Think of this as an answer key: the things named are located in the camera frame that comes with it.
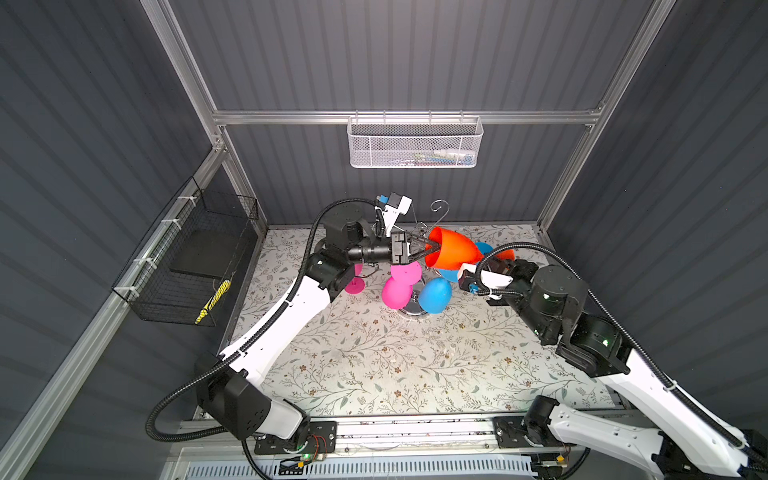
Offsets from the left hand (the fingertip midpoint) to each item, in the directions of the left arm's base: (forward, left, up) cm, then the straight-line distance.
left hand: (438, 248), depth 60 cm
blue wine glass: (0, -2, -17) cm, 17 cm away
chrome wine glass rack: (+2, +3, -27) cm, 27 cm away
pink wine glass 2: (+2, +8, -18) cm, 20 cm away
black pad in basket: (+11, +55, -11) cm, 57 cm away
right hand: (-1, -12, -1) cm, 12 cm away
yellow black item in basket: (+2, +51, -16) cm, 53 cm away
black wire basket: (+7, +60, -14) cm, 62 cm away
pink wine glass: (+19, +20, -40) cm, 49 cm away
